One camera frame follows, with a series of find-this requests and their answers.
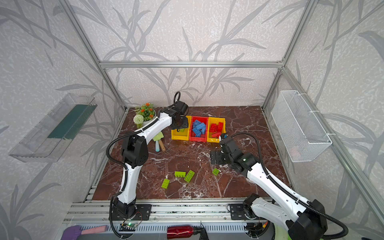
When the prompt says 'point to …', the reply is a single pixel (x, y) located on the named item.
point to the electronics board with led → (127, 227)
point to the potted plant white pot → (144, 114)
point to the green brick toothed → (180, 174)
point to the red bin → (203, 138)
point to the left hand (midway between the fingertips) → (185, 121)
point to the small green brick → (215, 171)
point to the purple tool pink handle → (73, 232)
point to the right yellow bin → (215, 120)
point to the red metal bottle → (180, 231)
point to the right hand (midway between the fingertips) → (218, 149)
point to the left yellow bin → (175, 135)
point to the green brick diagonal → (189, 176)
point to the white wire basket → (303, 135)
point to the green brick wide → (182, 129)
